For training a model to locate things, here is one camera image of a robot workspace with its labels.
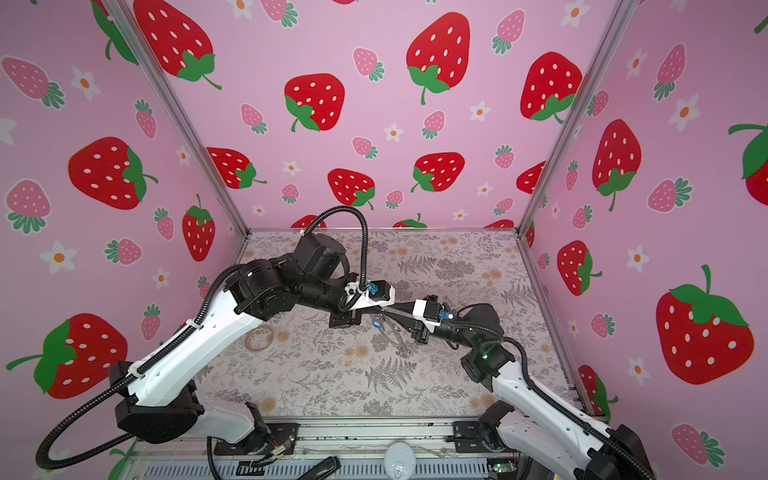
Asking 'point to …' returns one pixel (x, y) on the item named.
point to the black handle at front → (324, 468)
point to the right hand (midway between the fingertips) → (386, 306)
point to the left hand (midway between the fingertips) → (380, 303)
